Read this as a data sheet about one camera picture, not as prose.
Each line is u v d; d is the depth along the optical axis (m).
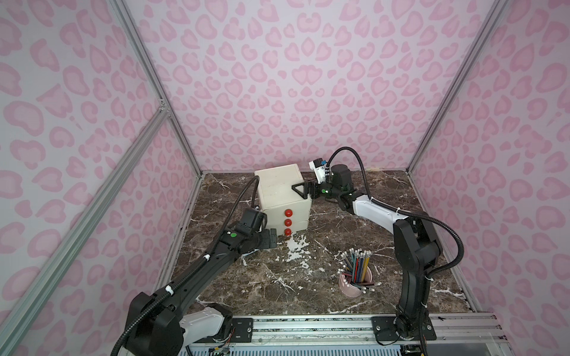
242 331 0.73
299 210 0.85
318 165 0.80
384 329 0.74
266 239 0.74
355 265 0.75
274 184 0.86
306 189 0.80
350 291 0.79
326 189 0.80
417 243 0.51
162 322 0.39
